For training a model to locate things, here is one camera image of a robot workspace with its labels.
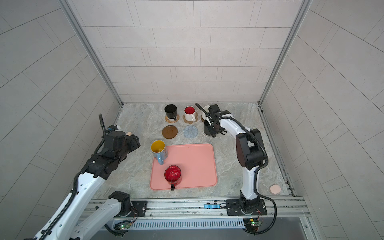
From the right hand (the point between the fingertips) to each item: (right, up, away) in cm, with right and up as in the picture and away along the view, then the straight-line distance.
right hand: (213, 131), depth 96 cm
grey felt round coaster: (-15, -1, +3) cm, 15 cm away
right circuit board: (+15, -39, -28) cm, 51 cm away
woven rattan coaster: (-28, +7, +8) cm, 30 cm away
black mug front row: (-4, 0, +2) cm, 4 cm away
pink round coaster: (+30, -27, -21) cm, 46 cm away
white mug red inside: (-16, +12, +10) cm, 22 cm away
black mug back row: (-28, +13, +3) cm, 31 cm away
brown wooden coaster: (-29, -1, +3) cm, 29 cm away
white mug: (-5, +14, -16) cm, 22 cm away
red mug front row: (-23, -22, -15) cm, 36 cm away
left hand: (-40, -1, -22) cm, 45 cm away
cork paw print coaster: (-15, +5, +9) cm, 18 cm away
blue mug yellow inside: (-33, -9, -9) cm, 36 cm away
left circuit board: (-41, -38, -32) cm, 64 cm away
